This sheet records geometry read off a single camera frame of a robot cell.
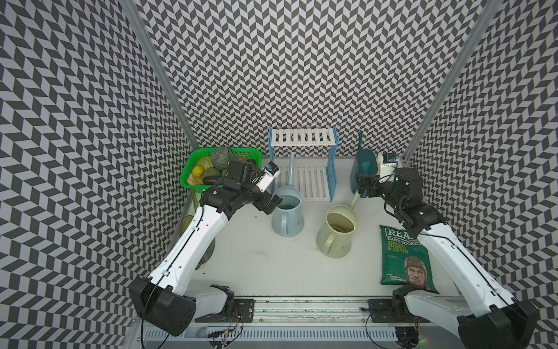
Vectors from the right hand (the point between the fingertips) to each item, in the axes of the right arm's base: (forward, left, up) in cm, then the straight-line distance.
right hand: (368, 177), depth 76 cm
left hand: (-5, +35, -2) cm, 35 cm away
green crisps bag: (-22, -14, -22) cm, 34 cm away
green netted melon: (+26, +62, -15) cm, 68 cm away
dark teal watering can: (+18, -6, -11) cm, 22 cm away
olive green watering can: (-16, +61, -26) cm, 68 cm away
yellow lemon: (+19, +72, -18) cm, 77 cm away
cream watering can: (-18, +13, -12) cm, 25 cm away
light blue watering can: (-12, +29, -9) cm, 32 cm away
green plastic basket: (+30, +77, -17) cm, 85 cm away
